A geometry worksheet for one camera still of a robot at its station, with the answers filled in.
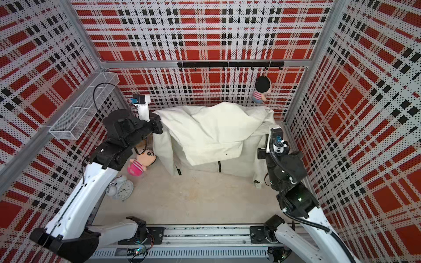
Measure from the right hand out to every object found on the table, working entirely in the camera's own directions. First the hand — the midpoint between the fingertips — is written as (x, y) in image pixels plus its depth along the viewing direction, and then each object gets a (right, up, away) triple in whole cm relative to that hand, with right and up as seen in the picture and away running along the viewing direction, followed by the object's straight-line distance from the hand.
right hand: (270, 131), depth 59 cm
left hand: (-40, +8, +6) cm, 41 cm away
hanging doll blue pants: (+6, +28, +34) cm, 45 cm away
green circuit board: (-53, -52, +10) cm, 75 cm away
